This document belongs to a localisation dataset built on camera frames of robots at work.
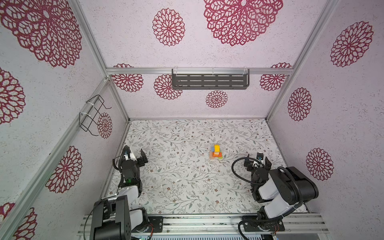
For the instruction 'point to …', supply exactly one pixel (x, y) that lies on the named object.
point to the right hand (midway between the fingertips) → (259, 155)
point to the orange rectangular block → (220, 155)
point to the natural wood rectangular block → (211, 156)
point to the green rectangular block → (220, 158)
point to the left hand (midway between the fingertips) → (134, 154)
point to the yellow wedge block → (217, 148)
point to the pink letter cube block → (216, 153)
